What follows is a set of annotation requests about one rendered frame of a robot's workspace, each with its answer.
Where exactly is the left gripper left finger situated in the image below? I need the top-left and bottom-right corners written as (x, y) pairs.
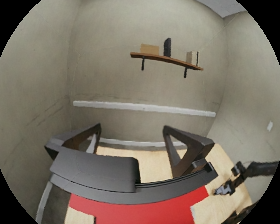
top-left (49, 123), bottom-right (101, 154)

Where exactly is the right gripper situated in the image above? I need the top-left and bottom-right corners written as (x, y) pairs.
top-left (216, 179), bottom-right (238, 195)

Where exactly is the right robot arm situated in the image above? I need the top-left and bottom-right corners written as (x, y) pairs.
top-left (221, 161), bottom-right (279, 224)

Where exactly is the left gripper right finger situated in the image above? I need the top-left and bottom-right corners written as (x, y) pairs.
top-left (162, 125), bottom-right (215, 178)

